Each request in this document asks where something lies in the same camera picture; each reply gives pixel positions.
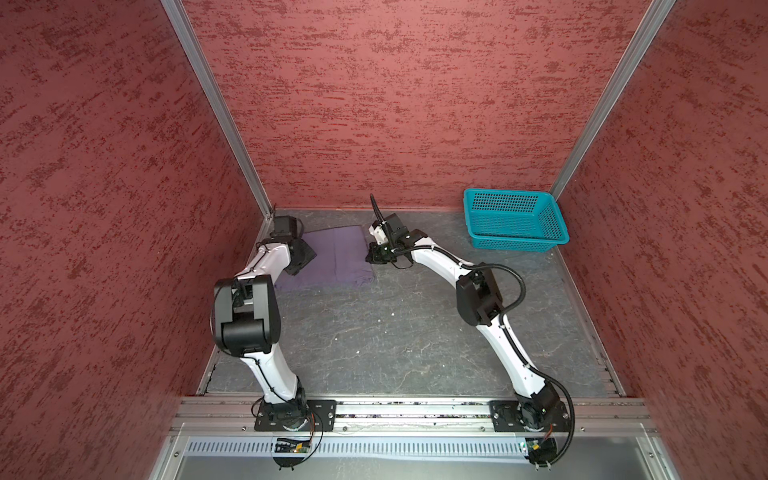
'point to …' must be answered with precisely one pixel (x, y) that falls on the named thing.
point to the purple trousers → (341, 259)
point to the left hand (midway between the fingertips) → (308, 262)
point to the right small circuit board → (541, 451)
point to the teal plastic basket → (516, 220)
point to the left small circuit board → (292, 446)
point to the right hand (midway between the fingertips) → (365, 261)
